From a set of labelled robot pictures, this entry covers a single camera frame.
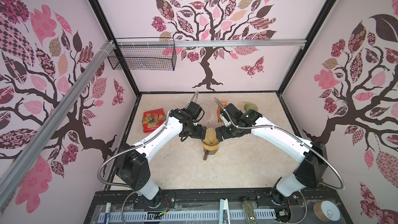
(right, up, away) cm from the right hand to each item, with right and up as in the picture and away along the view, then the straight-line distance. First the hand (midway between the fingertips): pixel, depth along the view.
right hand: (223, 132), depth 80 cm
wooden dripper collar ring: (-7, -8, +1) cm, 11 cm away
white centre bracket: (-2, -32, -10) cm, 34 cm away
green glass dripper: (+22, +14, +24) cm, 36 cm away
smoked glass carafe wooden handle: (-9, -12, +2) cm, 16 cm away
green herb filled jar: (+10, -33, -12) cm, 37 cm away
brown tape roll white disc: (+43, -32, -14) cm, 55 cm away
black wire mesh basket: (-49, +47, +15) cm, 69 cm away
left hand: (-15, -2, +1) cm, 15 cm away
